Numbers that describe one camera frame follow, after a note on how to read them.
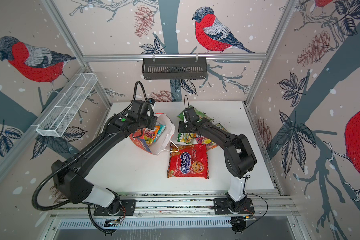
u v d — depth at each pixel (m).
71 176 0.40
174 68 1.06
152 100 0.70
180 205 0.76
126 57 1.49
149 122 0.71
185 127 0.80
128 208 0.73
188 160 0.84
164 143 0.85
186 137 0.94
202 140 0.95
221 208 0.73
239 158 0.49
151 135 0.93
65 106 0.77
